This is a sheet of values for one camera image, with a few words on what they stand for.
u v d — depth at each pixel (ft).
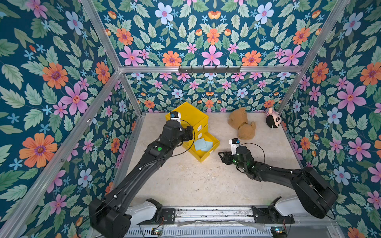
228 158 2.51
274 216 2.12
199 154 3.04
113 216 1.21
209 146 3.26
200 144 3.20
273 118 3.42
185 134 2.17
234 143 2.57
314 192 1.47
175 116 2.09
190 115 2.94
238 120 3.36
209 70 3.05
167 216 2.41
